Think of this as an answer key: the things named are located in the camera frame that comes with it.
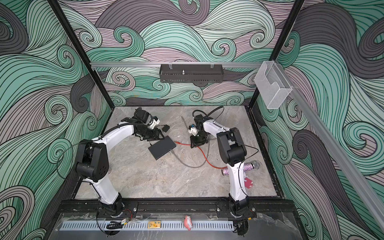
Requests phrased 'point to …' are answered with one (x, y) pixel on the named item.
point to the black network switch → (161, 147)
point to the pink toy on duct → (188, 222)
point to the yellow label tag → (154, 224)
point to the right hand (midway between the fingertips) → (194, 145)
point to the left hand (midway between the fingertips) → (162, 137)
